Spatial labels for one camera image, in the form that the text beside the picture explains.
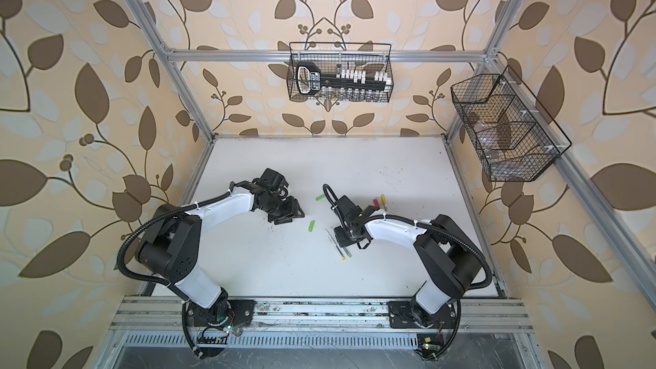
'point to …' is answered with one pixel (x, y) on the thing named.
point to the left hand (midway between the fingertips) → (297, 213)
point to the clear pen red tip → (376, 203)
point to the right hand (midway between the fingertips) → (344, 237)
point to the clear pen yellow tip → (333, 243)
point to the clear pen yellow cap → (383, 202)
